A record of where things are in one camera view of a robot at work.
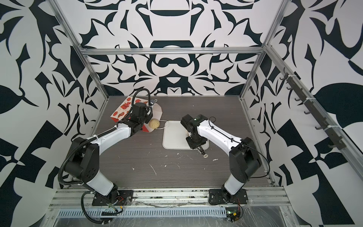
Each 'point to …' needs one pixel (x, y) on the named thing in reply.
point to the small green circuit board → (232, 213)
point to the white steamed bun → (154, 123)
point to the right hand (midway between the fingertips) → (196, 144)
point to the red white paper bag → (126, 106)
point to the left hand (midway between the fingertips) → (144, 106)
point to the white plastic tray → (174, 137)
